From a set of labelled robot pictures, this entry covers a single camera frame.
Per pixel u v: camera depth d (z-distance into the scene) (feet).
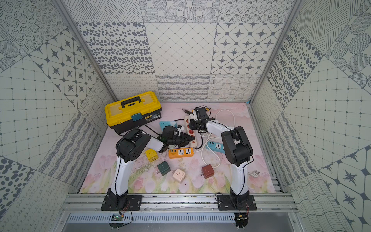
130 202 2.40
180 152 2.95
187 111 3.75
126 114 3.02
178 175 2.57
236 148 1.73
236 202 2.14
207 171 2.62
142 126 3.33
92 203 2.45
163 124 3.40
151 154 2.82
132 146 1.89
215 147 3.03
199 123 2.75
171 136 2.77
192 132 3.22
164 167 2.65
